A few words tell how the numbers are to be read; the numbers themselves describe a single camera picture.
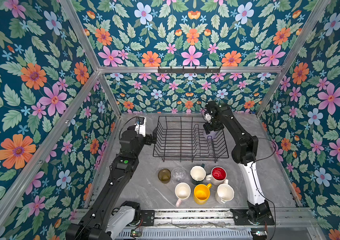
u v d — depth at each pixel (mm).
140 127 618
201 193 806
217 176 862
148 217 736
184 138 1043
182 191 808
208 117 924
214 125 833
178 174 818
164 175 862
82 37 769
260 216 673
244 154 623
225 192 803
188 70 910
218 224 720
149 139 669
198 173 847
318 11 690
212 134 958
